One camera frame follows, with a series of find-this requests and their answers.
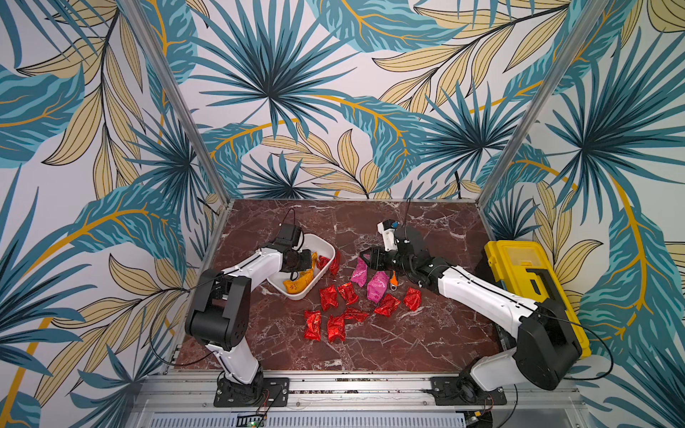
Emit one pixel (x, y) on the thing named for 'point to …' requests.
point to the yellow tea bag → (304, 277)
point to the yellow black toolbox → (526, 268)
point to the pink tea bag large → (377, 285)
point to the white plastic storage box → (322, 249)
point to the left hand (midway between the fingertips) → (306, 264)
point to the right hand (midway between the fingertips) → (365, 253)
